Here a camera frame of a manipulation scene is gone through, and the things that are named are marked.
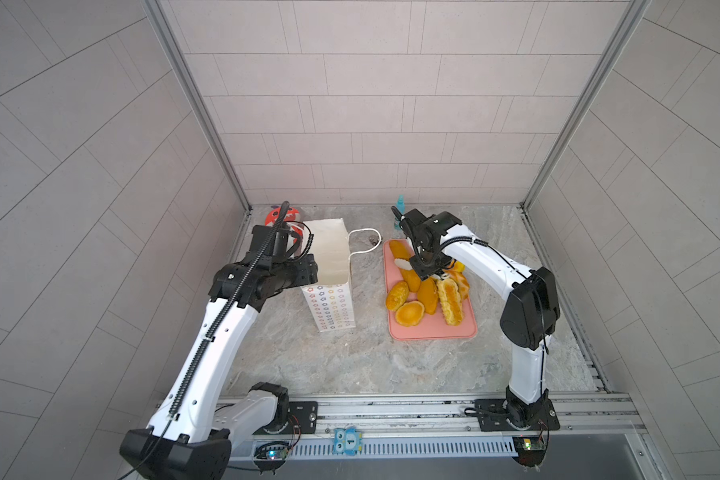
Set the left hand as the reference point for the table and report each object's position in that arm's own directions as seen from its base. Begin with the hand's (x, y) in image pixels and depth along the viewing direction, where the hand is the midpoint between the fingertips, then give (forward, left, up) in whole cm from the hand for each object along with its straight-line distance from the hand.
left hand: (313, 264), depth 72 cm
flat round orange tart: (-4, -25, -20) cm, 32 cm away
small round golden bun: (+2, -22, -20) cm, 30 cm away
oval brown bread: (+2, -31, -20) cm, 37 cm away
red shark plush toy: (+29, +21, -16) cm, 39 cm away
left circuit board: (-36, +7, -19) cm, 41 cm away
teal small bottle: (+42, -25, -23) cm, 54 cm away
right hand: (+6, -30, -14) cm, 34 cm away
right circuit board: (-35, -51, -24) cm, 66 cm away
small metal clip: (+24, -14, -23) cm, 36 cm away
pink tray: (-7, -32, -22) cm, 39 cm away
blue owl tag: (-34, -9, -21) cm, 41 cm away
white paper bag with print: (-7, -4, -4) cm, 9 cm away
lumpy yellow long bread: (-1, -37, -18) cm, 41 cm away
